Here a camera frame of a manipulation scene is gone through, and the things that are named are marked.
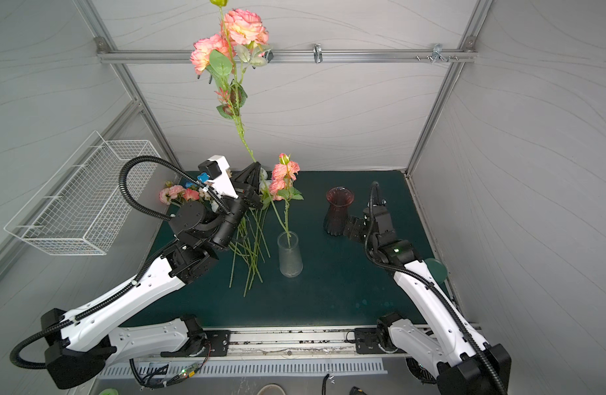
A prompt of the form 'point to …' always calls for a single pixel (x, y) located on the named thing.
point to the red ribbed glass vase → (339, 197)
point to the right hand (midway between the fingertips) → (357, 222)
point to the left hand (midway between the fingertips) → (252, 165)
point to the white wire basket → (81, 207)
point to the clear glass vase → (291, 263)
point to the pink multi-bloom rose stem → (282, 191)
